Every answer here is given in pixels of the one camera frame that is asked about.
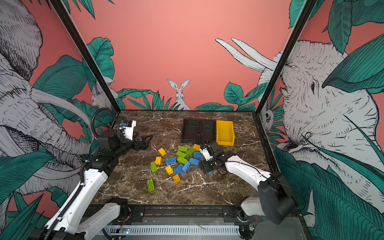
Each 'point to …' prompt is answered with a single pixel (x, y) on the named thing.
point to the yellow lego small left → (158, 160)
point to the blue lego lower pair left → (178, 168)
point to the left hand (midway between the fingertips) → (145, 132)
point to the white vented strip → (175, 230)
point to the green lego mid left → (153, 166)
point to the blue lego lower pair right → (186, 166)
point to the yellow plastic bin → (225, 133)
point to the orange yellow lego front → (176, 178)
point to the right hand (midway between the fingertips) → (203, 163)
